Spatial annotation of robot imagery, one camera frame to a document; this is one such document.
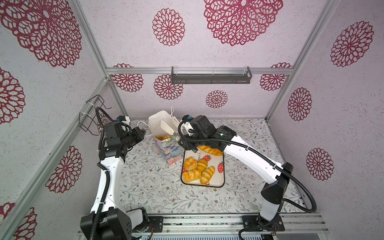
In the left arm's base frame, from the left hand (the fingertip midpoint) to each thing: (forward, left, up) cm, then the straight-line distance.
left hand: (145, 133), depth 77 cm
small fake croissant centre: (-6, -30, -23) cm, 39 cm away
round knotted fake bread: (-6, -23, -23) cm, 33 cm away
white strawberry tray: (-3, -41, -26) cm, 48 cm away
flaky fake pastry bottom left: (-14, -22, -22) cm, 34 cm away
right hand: (-6, -19, +3) cm, 20 cm away
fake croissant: (-13, -33, -24) cm, 42 cm away
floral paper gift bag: (-4, -12, -5) cm, 13 cm away
